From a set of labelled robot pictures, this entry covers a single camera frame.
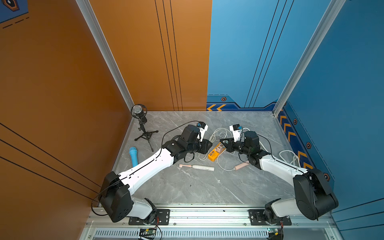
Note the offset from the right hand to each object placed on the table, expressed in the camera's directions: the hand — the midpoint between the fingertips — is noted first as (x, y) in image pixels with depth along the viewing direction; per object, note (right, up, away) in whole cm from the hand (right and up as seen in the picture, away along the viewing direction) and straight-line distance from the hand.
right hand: (221, 140), depth 85 cm
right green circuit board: (+24, -43, -13) cm, 51 cm away
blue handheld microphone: (-53, -10, +7) cm, 55 cm away
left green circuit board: (-38, -43, -13) cm, 59 cm away
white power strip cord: (+51, -12, +12) cm, 54 cm away
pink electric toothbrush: (+13, -15, +4) cm, 20 cm away
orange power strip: (-3, -10, +8) cm, 13 cm away
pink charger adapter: (0, -5, +5) cm, 7 cm away
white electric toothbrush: (-10, -17, +4) cm, 20 cm away
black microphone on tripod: (-48, +17, +2) cm, 51 cm away
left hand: (-7, 0, -8) cm, 11 cm away
